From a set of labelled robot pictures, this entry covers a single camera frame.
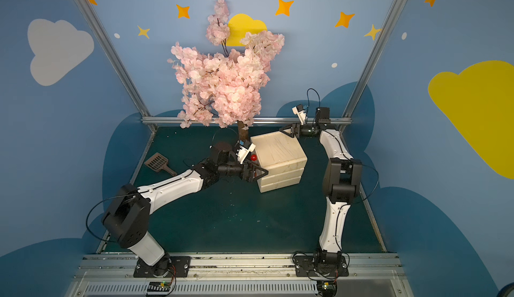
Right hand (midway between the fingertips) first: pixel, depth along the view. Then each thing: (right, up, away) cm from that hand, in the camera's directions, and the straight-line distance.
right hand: (285, 129), depth 93 cm
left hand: (-10, -16, -15) cm, 24 cm away
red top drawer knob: (-15, -13, -9) cm, 22 cm away
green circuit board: (-48, -60, -21) cm, 80 cm away
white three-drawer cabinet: (-3, -13, -12) cm, 17 cm away
